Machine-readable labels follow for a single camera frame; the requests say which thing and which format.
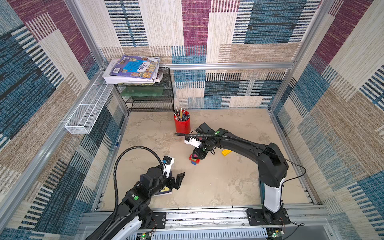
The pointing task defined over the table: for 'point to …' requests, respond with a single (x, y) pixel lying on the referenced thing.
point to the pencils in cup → (180, 114)
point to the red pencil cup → (183, 126)
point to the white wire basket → (82, 120)
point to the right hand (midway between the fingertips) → (199, 156)
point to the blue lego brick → (193, 163)
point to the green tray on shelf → (142, 91)
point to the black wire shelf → (158, 96)
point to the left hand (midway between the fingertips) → (177, 170)
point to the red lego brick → (197, 161)
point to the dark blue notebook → (165, 189)
